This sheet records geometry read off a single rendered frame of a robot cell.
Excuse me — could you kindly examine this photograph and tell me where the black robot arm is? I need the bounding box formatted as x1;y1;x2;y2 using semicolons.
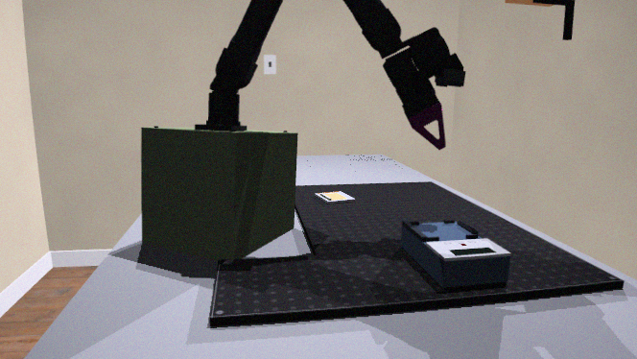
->
195;0;466;131

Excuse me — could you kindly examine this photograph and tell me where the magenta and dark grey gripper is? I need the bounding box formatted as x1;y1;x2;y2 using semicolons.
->
394;72;446;150

